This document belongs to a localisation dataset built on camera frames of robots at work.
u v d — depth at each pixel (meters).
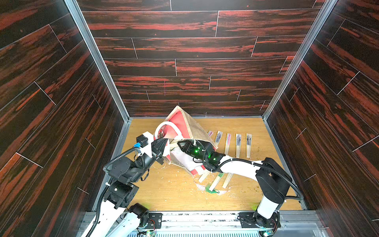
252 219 0.73
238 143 1.03
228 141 1.05
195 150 0.72
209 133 1.09
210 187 0.84
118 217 0.46
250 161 0.52
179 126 0.64
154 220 0.73
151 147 0.48
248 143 1.03
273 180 0.46
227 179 0.86
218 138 1.07
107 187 0.49
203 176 0.89
